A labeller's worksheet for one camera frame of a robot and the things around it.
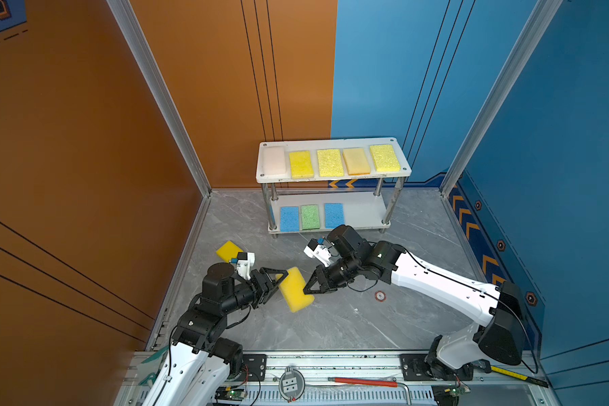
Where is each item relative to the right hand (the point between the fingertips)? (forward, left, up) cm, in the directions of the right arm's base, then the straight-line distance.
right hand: (304, 292), depth 66 cm
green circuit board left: (-20, +22, -23) cm, 37 cm away
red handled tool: (-17, -19, -21) cm, 33 cm away
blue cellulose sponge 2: (+38, -11, -13) cm, 41 cm away
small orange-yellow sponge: (+2, +3, -1) cm, 4 cm away
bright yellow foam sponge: (+26, +31, -20) cm, 45 cm away
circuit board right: (-19, -42, -22) cm, 52 cm away
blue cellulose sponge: (+36, +7, -13) cm, 39 cm away
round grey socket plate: (-19, +3, -14) cm, 24 cm away
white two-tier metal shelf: (+41, -23, -15) cm, 50 cm away
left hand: (+4, +5, +1) cm, 6 cm away
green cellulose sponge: (+37, -1, -13) cm, 39 cm away
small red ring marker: (+8, -26, -21) cm, 34 cm away
